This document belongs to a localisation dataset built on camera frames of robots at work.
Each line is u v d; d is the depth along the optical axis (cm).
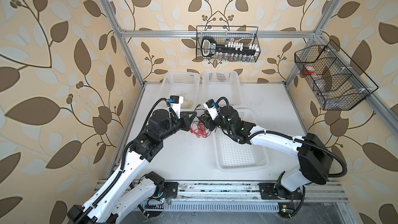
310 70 80
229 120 59
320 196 73
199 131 91
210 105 67
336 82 73
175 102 59
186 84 119
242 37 91
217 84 120
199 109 77
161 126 51
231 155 86
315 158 43
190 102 107
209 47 84
